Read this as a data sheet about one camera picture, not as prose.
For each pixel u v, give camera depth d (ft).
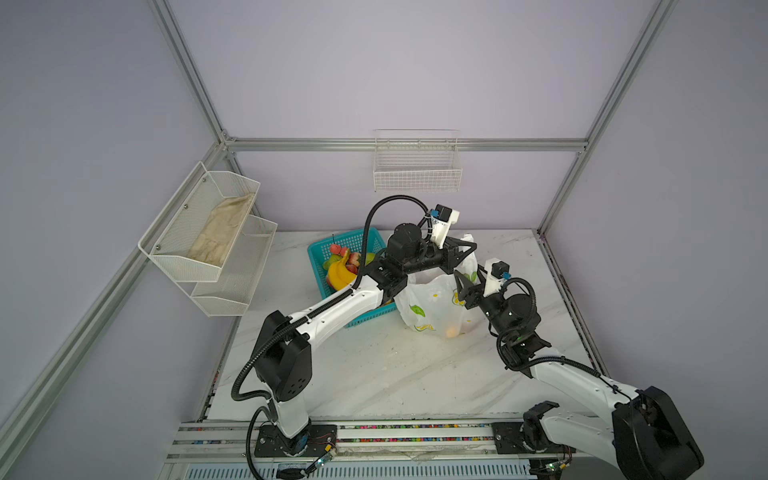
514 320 2.01
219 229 2.63
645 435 1.34
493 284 2.21
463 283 2.44
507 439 2.40
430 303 2.57
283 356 1.46
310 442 2.37
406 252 1.93
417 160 3.10
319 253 3.43
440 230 2.10
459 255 2.22
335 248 3.38
